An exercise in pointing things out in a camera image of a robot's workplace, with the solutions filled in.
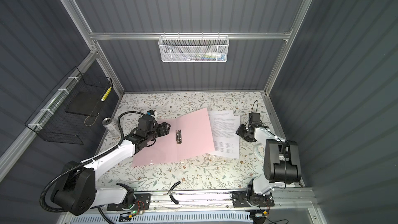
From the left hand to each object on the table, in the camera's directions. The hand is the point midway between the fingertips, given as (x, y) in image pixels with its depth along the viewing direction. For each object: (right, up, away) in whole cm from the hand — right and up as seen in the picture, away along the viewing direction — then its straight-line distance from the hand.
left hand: (166, 126), depth 88 cm
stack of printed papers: (+35, -1, +14) cm, 38 cm away
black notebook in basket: (-37, +13, -11) cm, 41 cm away
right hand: (+45, -5, +7) cm, 46 cm away
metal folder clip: (+6, -8, +8) cm, 13 cm away
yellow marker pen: (-31, +18, -6) cm, 36 cm away
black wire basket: (-43, +8, -16) cm, 47 cm away
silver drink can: (-33, +2, -1) cm, 33 cm away
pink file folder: (+13, -6, +9) cm, 17 cm away
